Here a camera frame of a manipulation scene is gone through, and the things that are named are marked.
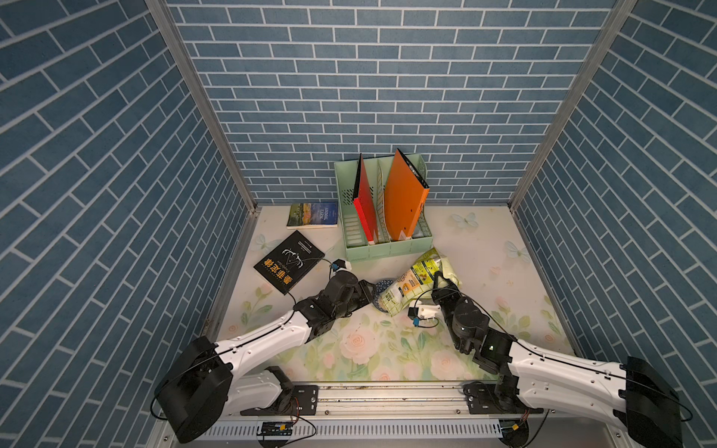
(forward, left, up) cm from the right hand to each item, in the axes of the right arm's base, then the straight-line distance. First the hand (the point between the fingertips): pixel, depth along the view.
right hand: (449, 270), depth 75 cm
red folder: (+40, +28, -15) cm, 51 cm away
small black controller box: (-36, +43, -25) cm, 62 cm away
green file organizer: (+17, +28, -15) cm, 35 cm away
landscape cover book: (+35, +53, -20) cm, 67 cm away
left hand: (-3, +18, -10) cm, 21 cm away
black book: (+11, +52, -19) cm, 56 cm away
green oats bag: (-4, +8, -2) cm, 9 cm away
